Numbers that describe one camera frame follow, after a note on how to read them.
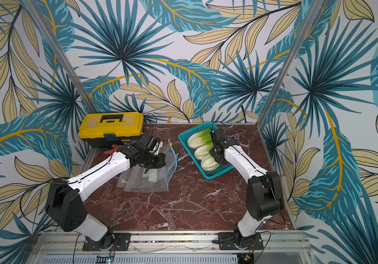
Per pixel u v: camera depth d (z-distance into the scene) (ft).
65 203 1.37
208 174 2.87
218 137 2.31
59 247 2.40
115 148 3.39
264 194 1.50
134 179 3.04
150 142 2.14
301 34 2.51
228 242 2.40
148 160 2.24
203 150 3.19
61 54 2.70
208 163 2.81
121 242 2.39
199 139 3.30
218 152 2.10
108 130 3.19
